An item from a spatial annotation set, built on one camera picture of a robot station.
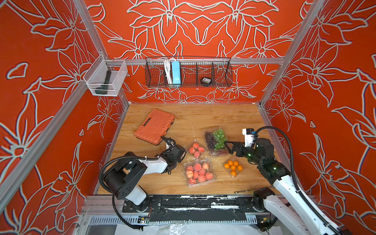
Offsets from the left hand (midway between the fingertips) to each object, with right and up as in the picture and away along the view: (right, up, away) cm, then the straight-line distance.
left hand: (174, 151), depth 93 cm
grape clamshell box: (+26, +9, -1) cm, 28 cm away
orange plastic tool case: (-14, +16, +5) cm, 22 cm away
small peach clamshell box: (+14, +2, -3) cm, 14 cm away
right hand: (+31, +10, -18) cm, 37 cm away
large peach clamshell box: (+15, -9, -12) cm, 21 cm away
